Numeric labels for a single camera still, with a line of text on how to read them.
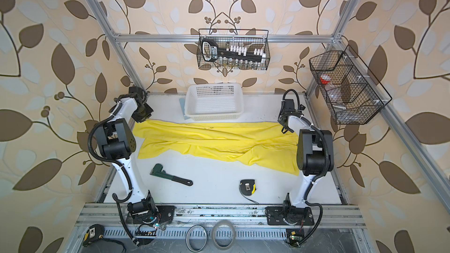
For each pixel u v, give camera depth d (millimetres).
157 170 865
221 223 738
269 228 722
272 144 963
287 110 784
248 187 788
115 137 569
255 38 910
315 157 518
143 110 849
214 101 1160
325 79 806
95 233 680
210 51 853
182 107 1160
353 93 732
